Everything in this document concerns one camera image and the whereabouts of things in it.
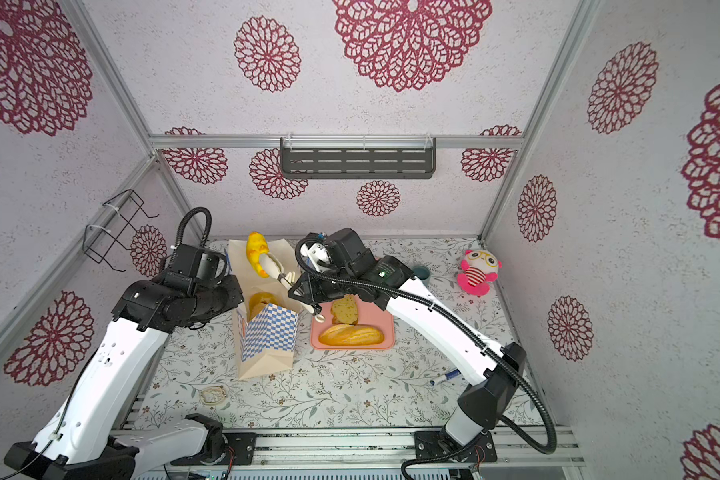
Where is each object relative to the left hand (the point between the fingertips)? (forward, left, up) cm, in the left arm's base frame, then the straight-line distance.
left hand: (240, 299), depth 71 cm
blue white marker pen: (-10, -53, -26) cm, 60 cm away
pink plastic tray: (+10, -32, -26) cm, 42 cm away
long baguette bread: (+2, -25, -23) cm, 34 cm away
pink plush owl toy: (+24, -70, -21) cm, 77 cm away
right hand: (-2, -14, +7) cm, 15 cm away
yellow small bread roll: (+11, -4, +7) cm, 13 cm away
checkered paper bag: (-3, -6, -4) cm, 7 cm away
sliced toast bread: (+11, -24, -25) cm, 36 cm away
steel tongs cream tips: (+4, -9, +6) cm, 12 cm away
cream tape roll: (-14, +13, -27) cm, 33 cm away
